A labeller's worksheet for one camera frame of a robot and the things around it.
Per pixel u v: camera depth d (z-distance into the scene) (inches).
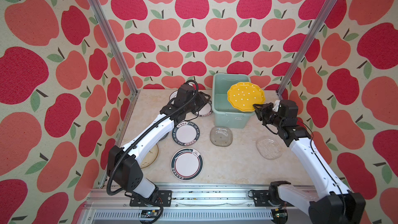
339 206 14.6
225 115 33.6
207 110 42.5
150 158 33.9
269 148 35.8
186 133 37.7
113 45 36.7
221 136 37.7
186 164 33.4
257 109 28.3
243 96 32.2
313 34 34.5
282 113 23.7
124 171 16.3
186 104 22.2
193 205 28.8
